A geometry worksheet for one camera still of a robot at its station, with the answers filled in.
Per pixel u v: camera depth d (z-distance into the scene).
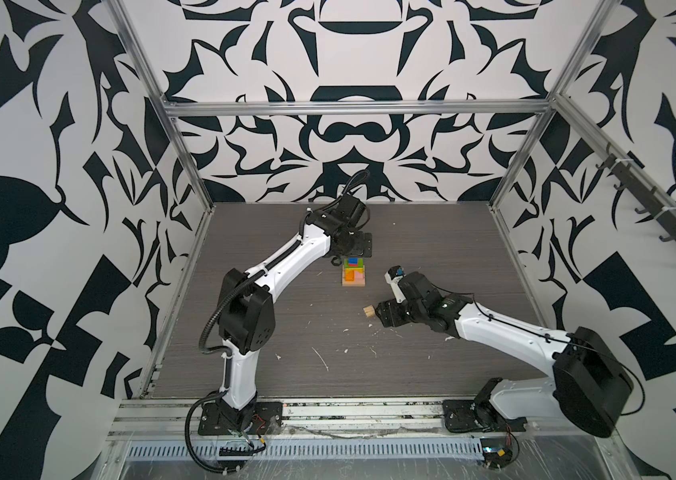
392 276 0.78
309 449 0.71
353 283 0.97
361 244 0.80
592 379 0.42
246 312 0.49
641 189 0.64
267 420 0.74
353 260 0.97
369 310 0.91
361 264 0.97
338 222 0.63
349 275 0.97
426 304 0.65
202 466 0.67
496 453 0.71
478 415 0.67
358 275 0.97
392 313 0.75
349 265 0.94
